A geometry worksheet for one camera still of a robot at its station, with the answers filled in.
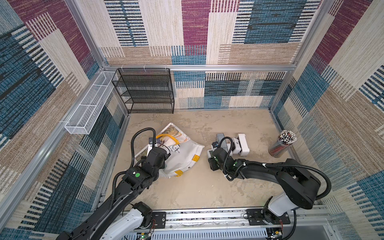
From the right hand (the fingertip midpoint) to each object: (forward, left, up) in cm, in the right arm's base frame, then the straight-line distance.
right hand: (215, 160), depth 92 cm
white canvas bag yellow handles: (+5, +19, +1) cm, 19 cm away
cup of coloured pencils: (+4, -37, +15) cm, 40 cm away
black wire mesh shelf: (+47, +47, +17) cm, 68 cm away
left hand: (-4, +32, +16) cm, 36 cm away
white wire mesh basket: (+19, +80, +17) cm, 84 cm away
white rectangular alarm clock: (+5, -18, +4) cm, 19 cm away
